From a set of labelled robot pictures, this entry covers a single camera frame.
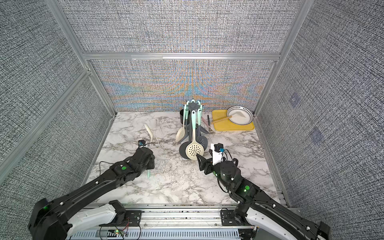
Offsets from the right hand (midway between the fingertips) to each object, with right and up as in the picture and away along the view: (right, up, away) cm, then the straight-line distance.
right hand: (204, 150), depth 70 cm
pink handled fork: (+8, +9, +40) cm, 41 cm away
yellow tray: (+21, +12, +43) cm, 49 cm away
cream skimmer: (-4, -2, +14) cm, 14 cm away
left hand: (-26, -6, +11) cm, 29 cm away
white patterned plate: (+37, +22, +47) cm, 64 cm away
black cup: (-13, +19, +39) cm, 45 cm away
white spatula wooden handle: (+28, +20, +45) cm, 56 cm away
